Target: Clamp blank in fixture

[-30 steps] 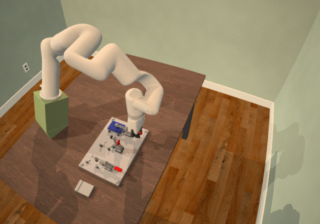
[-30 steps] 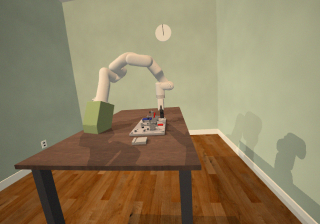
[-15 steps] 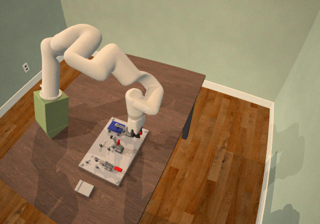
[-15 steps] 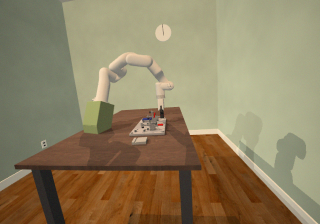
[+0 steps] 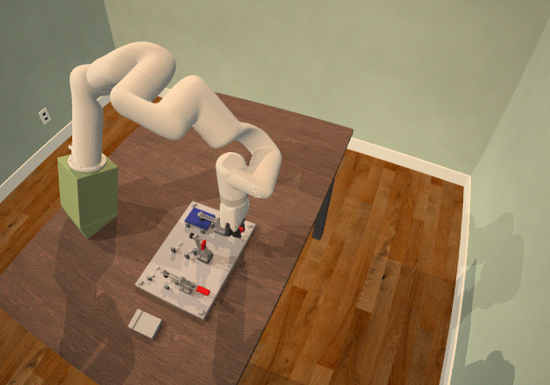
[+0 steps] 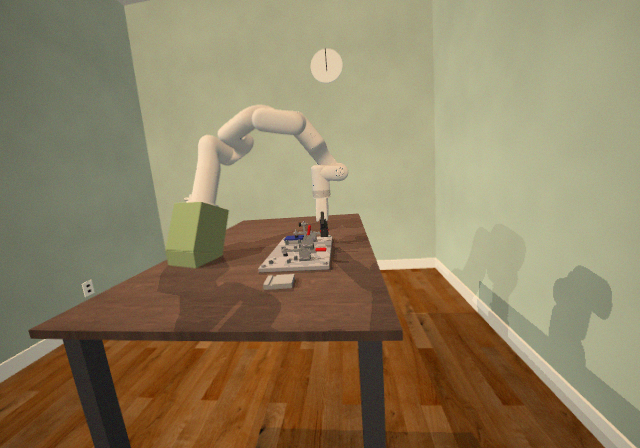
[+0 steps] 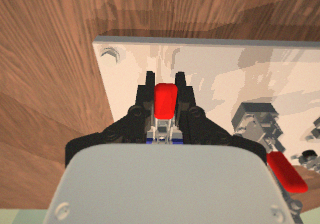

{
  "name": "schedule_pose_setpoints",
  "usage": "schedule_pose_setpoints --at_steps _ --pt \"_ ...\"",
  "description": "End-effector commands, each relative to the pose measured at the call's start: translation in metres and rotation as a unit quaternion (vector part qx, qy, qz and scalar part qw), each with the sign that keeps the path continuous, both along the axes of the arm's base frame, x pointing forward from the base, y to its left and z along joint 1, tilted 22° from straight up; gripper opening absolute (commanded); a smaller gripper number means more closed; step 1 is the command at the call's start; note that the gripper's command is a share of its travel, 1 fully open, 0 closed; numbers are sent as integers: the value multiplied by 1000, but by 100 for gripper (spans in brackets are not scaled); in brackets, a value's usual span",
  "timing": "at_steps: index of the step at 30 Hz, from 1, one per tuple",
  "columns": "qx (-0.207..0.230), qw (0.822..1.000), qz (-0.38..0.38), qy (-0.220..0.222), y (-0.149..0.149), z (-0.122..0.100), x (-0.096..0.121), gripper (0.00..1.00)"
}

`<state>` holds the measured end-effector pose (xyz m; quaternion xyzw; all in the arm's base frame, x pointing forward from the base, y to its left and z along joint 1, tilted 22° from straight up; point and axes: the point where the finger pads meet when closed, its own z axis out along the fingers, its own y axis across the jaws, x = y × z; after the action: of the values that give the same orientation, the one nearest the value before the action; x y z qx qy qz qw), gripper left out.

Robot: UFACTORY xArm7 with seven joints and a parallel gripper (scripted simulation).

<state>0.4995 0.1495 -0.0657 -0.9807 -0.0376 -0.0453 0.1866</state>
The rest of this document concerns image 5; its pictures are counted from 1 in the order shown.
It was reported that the toggle clamp with red handle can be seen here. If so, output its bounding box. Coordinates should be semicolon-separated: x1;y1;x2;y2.
161;269;211;296
189;233;213;265

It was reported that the blue flat plate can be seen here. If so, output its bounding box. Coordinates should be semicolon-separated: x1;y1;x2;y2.
185;207;216;232

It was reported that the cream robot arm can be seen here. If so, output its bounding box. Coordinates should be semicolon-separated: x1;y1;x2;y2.
68;42;282;207

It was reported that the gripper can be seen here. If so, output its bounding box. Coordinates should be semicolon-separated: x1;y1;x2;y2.
220;198;249;239

